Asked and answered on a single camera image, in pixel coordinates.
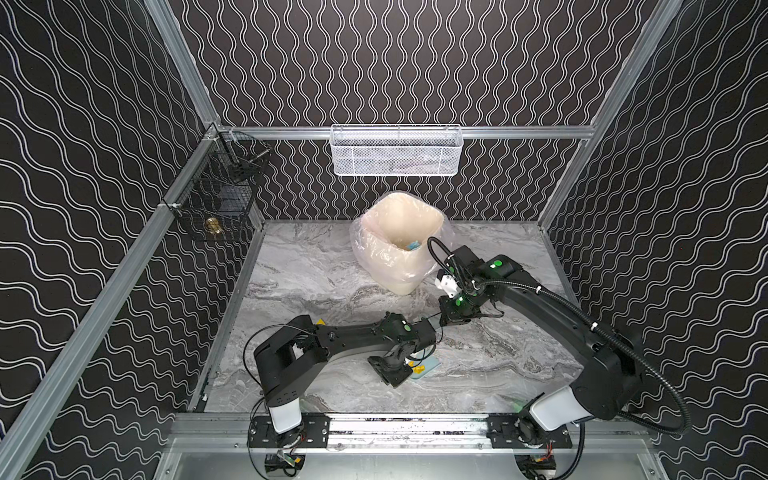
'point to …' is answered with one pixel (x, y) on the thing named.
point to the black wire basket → (218, 202)
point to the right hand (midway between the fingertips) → (443, 323)
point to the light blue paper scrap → (413, 245)
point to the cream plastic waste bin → (396, 236)
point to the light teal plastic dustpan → (421, 361)
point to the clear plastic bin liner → (443, 233)
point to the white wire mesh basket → (396, 149)
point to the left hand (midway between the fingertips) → (398, 384)
